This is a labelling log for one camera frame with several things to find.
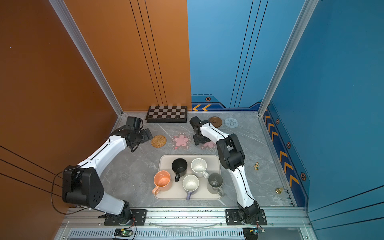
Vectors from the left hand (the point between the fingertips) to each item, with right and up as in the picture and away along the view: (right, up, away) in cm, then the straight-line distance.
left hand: (145, 136), depth 89 cm
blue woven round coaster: (+57, +8, +24) cm, 63 cm away
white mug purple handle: (+28, -26, -6) cm, 39 cm away
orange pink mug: (+12, -25, -6) cm, 28 cm away
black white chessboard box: (+8, +15, +26) cm, 31 cm away
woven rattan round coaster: (+5, -5, +13) cm, 15 cm away
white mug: (+33, -19, 0) cm, 38 cm away
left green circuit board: (-4, -45, -19) cm, 49 cm away
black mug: (+21, -18, -2) cm, 28 cm away
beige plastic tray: (+34, -30, -8) cm, 47 cm away
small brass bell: (+76, -29, -9) cm, 82 cm away
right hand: (+35, -5, +14) cm, 38 cm away
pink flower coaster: (+20, -5, +13) cm, 25 cm away
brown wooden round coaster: (+46, +9, +25) cm, 53 cm away
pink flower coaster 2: (+40, -8, +10) cm, 42 cm away
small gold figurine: (+68, -18, +2) cm, 70 cm away
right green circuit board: (+57, -45, -20) cm, 75 cm away
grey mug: (+41, -26, -8) cm, 49 cm away
